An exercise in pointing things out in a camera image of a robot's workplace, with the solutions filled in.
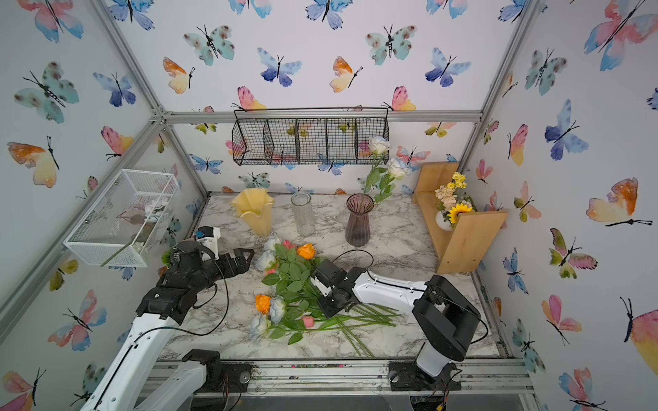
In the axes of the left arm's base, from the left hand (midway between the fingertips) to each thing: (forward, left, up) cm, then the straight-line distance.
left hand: (244, 251), depth 76 cm
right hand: (-10, -23, -17) cm, 31 cm away
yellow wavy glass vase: (+22, +2, -4) cm, 23 cm away
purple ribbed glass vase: (+16, -35, -12) cm, 40 cm away
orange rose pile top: (+8, -17, -13) cm, 23 cm away
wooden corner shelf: (+4, -68, -6) cm, 68 cm away
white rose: (+21, -41, +6) cm, 46 cm away
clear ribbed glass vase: (+21, -15, -5) cm, 27 cm away
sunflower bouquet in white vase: (+18, -67, +2) cm, 69 cm away
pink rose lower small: (-14, -18, -20) cm, 30 cm away
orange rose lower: (-9, -3, -18) cm, 20 cm away
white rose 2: (-11, -8, -16) cm, 21 cm away
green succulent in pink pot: (+4, +29, -9) cm, 30 cm away
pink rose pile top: (+12, -9, -15) cm, 21 cm away
